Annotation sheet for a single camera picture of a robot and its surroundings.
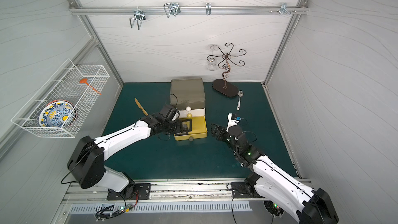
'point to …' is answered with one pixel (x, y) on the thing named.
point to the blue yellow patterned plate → (57, 113)
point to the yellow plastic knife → (140, 106)
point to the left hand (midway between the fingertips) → (183, 128)
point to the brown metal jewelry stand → (222, 86)
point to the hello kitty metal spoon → (240, 93)
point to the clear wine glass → (212, 65)
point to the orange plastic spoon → (84, 81)
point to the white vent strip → (128, 208)
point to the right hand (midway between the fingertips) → (217, 125)
